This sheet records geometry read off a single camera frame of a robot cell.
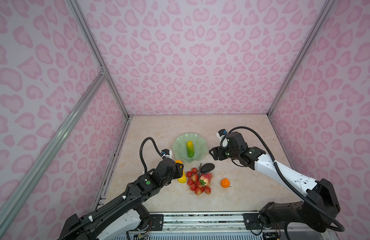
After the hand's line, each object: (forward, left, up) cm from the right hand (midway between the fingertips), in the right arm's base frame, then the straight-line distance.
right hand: (215, 149), depth 81 cm
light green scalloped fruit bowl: (+9, +21, -13) cm, 27 cm away
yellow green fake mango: (+7, +14, -12) cm, 20 cm away
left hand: (-8, +17, -2) cm, 19 cm away
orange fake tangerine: (-14, -6, -13) cm, 20 cm away
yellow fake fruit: (-15, +17, -4) cm, 23 cm away
